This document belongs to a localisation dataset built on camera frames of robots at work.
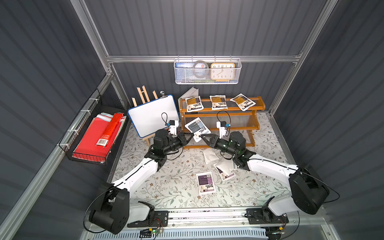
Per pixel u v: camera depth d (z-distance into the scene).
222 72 0.88
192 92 0.98
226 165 0.90
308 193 0.44
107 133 0.71
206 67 0.86
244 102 0.83
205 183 0.85
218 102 0.85
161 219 0.71
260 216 0.73
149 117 0.89
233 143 0.63
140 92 0.87
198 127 0.79
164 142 0.63
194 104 0.83
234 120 1.16
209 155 0.95
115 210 0.41
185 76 0.85
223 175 0.87
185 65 0.88
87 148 0.68
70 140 0.61
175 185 0.85
